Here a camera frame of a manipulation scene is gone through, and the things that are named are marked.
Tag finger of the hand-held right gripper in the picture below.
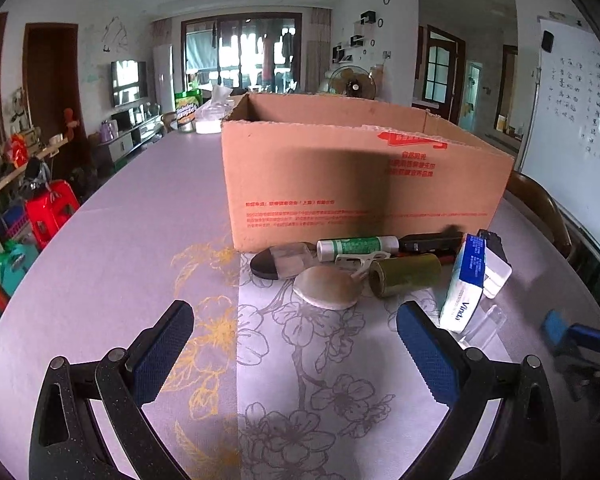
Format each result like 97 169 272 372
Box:
542 309 600 356
555 354 600 424

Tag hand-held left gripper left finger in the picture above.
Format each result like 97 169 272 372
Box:
29 300 196 480

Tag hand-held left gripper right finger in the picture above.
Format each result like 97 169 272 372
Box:
396 300 577 480

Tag cardboard box with red print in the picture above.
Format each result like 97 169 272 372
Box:
221 92 516 253

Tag grey floral desktop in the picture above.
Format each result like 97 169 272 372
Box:
0 125 600 480

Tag white charger block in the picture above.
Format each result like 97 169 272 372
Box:
482 247 513 299

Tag olive green cylinder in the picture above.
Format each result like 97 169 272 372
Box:
369 253 442 299

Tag blue and white tissue pack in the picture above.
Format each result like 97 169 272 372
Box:
439 232 488 332

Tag black clip tool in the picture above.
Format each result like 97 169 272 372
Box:
477 230 506 261

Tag black rectangular device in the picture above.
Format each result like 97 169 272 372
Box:
399 232 465 255

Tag white plastic clip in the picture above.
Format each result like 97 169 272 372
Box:
335 252 381 281

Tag green and white tube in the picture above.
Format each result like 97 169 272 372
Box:
316 235 400 262

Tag wooden armchair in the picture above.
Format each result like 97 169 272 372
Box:
505 170 576 262

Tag black and clear brush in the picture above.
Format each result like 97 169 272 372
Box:
250 244 319 281

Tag red plastic stool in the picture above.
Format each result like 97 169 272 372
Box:
26 180 81 252

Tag television cabinet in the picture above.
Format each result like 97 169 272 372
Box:
97 115 164 167

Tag whiteboard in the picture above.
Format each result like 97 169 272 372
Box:
522 17 600 221

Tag green snack bag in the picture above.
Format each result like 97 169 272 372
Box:
174 90 202 134

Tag television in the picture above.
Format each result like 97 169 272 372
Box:
111 60 149 109

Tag white refrigerator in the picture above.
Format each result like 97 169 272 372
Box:
153 44 175 116

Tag brown door with glass panes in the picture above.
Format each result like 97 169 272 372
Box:
422 25 467 124

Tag standing fan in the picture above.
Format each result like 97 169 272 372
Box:
328 66 377 100

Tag brown wooden door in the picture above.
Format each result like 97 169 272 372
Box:
23 22 82 161

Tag glass balcony door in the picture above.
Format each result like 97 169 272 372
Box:
181 12 303 95

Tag black wall shelves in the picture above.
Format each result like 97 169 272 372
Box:
332 10 377 64

